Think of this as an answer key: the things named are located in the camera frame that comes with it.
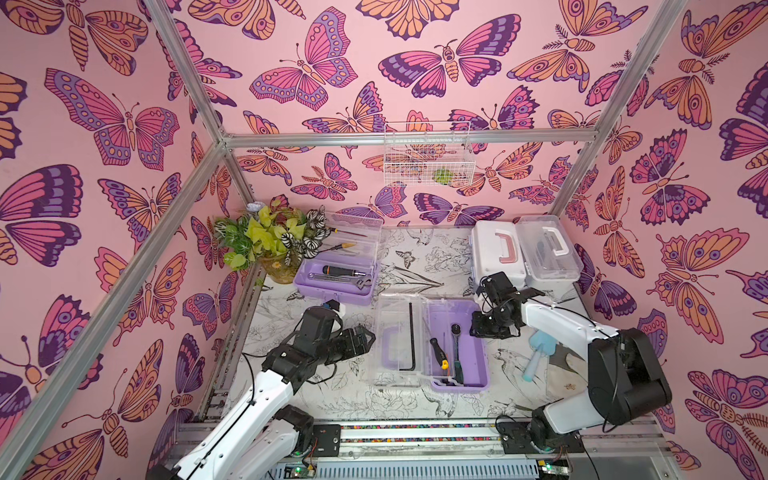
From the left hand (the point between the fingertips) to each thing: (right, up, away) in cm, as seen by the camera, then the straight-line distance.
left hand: (367, 338), depth 78 cm
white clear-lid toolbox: (+59, +20, +21) cm, 66 cm away
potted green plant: (-28, +27, +9) cm, 40 cm away
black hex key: (+12, -1, +1) cm, 12 cm away
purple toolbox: (-10, +18, +26) cm, 33 cm away
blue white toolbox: (+41, +24, +21) cm, 52 cm away
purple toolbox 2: (+14, -1, +1) cm, 14 cm away
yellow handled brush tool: (-12, +25, +27) cm, 39 cm away
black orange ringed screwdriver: (-13, +16, +28) cm, 35 cm away
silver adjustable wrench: (-3, +12, +25) cm, 28 cm away
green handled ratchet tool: (+25, -10, +6) cm, 28 cm away
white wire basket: (+19, +54, +28) cm, 64 cm away
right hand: (+32, -1, +11) cm, 33 cm away
